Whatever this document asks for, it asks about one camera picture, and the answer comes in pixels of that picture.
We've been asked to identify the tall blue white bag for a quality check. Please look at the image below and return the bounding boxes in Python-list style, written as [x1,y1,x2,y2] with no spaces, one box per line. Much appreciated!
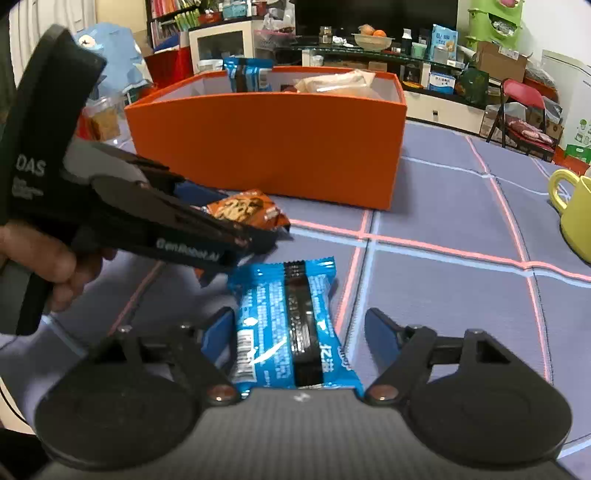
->
[431,24,458,63]

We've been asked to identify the fruit bowl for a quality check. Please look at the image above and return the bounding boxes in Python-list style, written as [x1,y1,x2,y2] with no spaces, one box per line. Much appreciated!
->
[352,24,394,51]

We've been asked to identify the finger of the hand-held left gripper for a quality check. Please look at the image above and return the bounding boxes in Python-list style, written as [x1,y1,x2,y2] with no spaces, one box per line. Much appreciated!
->
[62,141,252,237]
[76,180,295,269]

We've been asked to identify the blue cookie packet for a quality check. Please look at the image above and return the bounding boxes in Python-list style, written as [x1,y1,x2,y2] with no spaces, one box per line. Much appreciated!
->
[224,58,274,93]
[228,257,365,401]

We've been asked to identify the black television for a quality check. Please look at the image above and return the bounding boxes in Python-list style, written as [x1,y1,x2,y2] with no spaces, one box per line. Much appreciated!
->
[295,0,458,38]

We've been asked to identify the red bag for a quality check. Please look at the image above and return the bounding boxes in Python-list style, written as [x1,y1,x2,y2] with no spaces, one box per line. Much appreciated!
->
[145,46,195,88]

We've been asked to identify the blue star print cloth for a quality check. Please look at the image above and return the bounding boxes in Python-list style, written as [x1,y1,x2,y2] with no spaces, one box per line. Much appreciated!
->
[74,22,154,106]

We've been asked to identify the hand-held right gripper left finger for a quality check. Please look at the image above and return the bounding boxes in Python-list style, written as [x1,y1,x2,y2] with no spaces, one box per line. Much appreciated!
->
[88,306,241,407]

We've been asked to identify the red-brown cookie packet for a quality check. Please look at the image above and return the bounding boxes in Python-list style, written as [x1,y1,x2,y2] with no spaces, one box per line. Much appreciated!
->
[205,189,291,232]

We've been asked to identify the red folding chair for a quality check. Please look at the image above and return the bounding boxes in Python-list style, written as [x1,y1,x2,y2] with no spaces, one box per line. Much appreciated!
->
[485,78,559,160]

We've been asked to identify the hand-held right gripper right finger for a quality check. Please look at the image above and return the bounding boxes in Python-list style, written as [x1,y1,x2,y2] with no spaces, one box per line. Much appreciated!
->
[364,307,513,407]

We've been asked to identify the bookshelf with books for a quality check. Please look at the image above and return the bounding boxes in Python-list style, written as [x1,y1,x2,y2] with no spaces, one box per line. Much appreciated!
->
[145,0,222,47]

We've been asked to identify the clear plastic cup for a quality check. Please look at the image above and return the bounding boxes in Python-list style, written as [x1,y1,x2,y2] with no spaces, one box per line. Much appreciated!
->
[82,96,122,142]

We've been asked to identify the dark green bag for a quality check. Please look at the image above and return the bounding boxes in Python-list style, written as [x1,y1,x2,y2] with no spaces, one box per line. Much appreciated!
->
[457,67,489,107]

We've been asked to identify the green mug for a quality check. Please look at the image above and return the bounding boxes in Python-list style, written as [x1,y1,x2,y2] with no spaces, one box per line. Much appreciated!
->
[548,168,591,267]

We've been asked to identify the beige bread packet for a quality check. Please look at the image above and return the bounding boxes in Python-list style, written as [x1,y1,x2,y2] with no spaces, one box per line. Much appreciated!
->
[295,69,377,97]

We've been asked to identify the white glass door cabinet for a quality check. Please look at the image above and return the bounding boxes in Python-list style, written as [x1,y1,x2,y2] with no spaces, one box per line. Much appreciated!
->
[188,21,269,77]

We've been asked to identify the green plastic drawers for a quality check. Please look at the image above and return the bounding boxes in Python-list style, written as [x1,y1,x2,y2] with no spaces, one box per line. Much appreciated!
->
[466,0,525,51]

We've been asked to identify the person's left hand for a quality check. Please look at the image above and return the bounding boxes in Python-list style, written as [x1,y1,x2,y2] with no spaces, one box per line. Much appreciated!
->
[0,226,116,315]

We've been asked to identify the orange cardboard box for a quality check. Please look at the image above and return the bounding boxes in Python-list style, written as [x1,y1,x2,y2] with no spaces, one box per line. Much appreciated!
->
[124,66,408,212]

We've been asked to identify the white chest freezer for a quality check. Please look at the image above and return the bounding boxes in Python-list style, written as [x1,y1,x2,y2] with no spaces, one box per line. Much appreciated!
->
[540,48,591,164]

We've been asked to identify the blue plaid tablecloth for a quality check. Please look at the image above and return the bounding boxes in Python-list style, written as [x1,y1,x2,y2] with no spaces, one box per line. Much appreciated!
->
[0,117,591,462]

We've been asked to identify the open cardboard box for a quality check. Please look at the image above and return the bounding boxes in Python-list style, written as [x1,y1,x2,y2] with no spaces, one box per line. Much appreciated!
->
[475,41,532,84]

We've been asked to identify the glass top television stand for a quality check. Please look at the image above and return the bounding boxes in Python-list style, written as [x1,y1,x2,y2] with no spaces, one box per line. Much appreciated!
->
[272,37,490,137]

